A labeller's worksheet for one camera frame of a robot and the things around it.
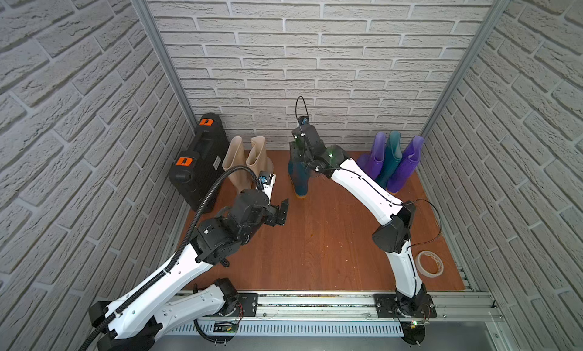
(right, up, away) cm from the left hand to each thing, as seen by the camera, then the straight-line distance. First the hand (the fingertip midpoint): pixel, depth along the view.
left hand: (277, 193), depth 66 cm
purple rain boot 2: (+48, +9, +18) cm, 52 cm away
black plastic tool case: (-30, +6, +10) cm, 32 cm away
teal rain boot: (+42, +12, +17) cm, 47 cm away
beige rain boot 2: (-9, +11, +15) cm, 21 cm away
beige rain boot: (-17, +12, +15) cm, 26 cm away
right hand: (+8, +17, +15) cm, 24 cm away
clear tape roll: (+59, -29, +15) cm, 67 cm away
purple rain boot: (+34, +10, +15) cm, 38 cm away
